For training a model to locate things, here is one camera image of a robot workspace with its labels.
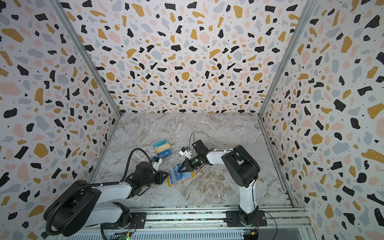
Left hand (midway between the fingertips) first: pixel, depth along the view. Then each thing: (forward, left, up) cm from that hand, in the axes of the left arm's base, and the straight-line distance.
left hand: (171, 172), depth 87 cm
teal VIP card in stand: (+18, +9, +3) cm, 21 cm away
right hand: (0, -5, +3) cm, 6 cm away
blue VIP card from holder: (-2, -3, -1) cm, 3 cm away
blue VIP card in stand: (+13, +5, 0) cm, 14 cm away
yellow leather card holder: (-3, +2, -3) cm, 4 cm away
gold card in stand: (+15, +7, +2) cm, 17 cm away
